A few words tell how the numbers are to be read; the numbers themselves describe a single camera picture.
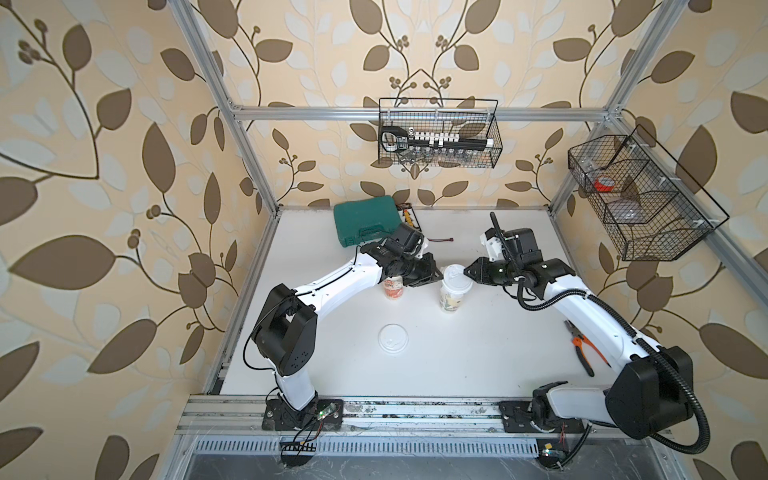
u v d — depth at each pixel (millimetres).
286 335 456
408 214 1190
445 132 883
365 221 1129
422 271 739
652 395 398
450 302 853
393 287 868
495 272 720
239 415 764
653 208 724
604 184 810
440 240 1116
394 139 845
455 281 804
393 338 869
